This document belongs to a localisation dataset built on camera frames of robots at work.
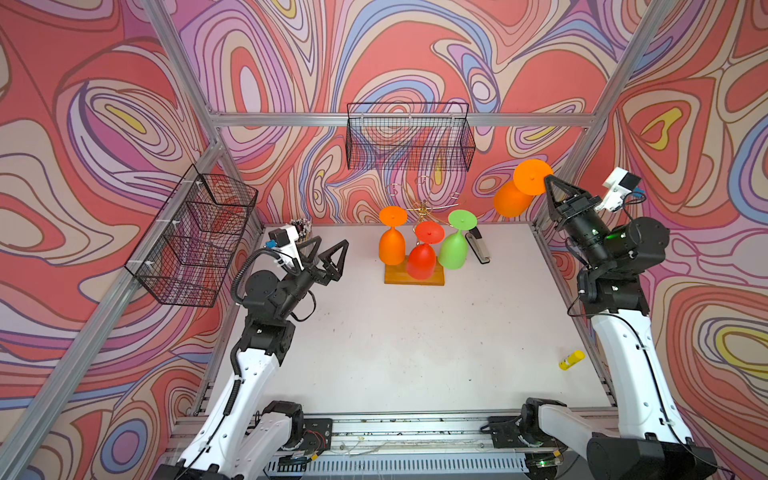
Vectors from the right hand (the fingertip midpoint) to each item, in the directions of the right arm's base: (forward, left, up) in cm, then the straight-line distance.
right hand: (540, 183), depth 57 cm
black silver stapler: (+26, -4, -47) cm, 54 cm away
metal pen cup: (+22, +57, -32) cm, 69 cm away
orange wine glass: (+8, +29, -26) cm, 40 cm away
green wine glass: (+7, +12, -26) cm, 29 cm away
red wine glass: (+3, +21, -26) cm, 34 cm away
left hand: (-2, +41, -12) cm, 43 cm away
